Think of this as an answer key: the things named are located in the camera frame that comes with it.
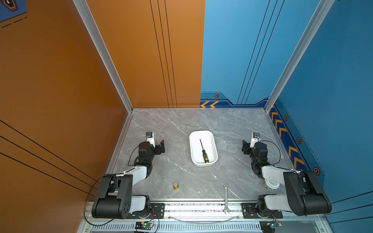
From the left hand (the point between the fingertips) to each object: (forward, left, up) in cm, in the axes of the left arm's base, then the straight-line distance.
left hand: (156, 139), depth 91 cm
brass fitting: (-26, -14, -7) cm, 31 cm away
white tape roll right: (-27, -64, -1) cm, 70 cm away
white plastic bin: (-1, -30, -8) cm, 31 cm away
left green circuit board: (-44, 0, -10) cm, 45 cm away
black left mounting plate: (-37, -6, -9) cm, 38 cm away
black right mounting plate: (-37, -52, -7) cm, 64 cm away
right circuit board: (-43, -61, -10) cm, 76 cm away
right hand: (0, -59, -1) cm, 59 cm away
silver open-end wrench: (-36, -41, -9) cm, 55 cm away
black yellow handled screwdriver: (-7, -31, -6) cm, 32 cm away
